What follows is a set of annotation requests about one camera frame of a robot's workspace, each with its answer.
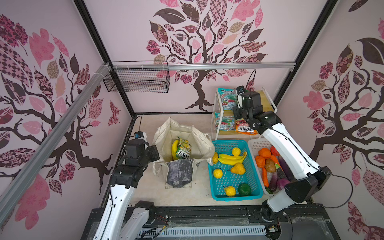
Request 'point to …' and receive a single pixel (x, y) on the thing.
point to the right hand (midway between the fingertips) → (241, 102)
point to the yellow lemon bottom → (230, 191)
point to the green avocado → (244, 189)
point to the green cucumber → (267, 189)
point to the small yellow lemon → (218, 173)
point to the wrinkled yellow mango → (215, 159)
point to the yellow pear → (238, 168)
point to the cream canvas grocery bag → (178, 172)
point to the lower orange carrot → (265, 176)
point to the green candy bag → (183, 150)
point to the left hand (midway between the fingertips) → (155, 150)
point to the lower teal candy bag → (227, 123)
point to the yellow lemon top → (236, 151)
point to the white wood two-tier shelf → (267, 104)
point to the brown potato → (270, 165)
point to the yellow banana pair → (230, 160)
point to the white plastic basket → (254, 146)
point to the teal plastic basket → (233, 175)
